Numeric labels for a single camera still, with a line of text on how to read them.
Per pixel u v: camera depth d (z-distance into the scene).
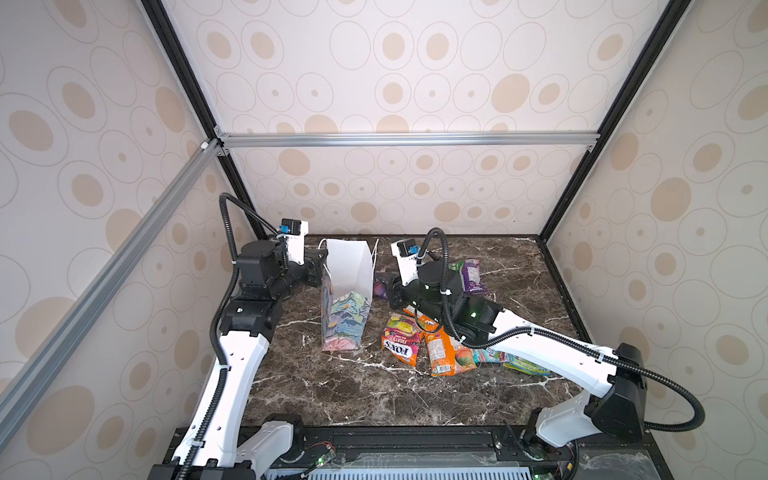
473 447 0.75
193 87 0.79
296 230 0.58
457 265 1.03
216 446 0.38
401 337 0.89
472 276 1.03
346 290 0.96
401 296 0.61
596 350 0.43
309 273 0.61
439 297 0.49
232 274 0.50
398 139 0.88
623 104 0.83
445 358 0.85
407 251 0.57
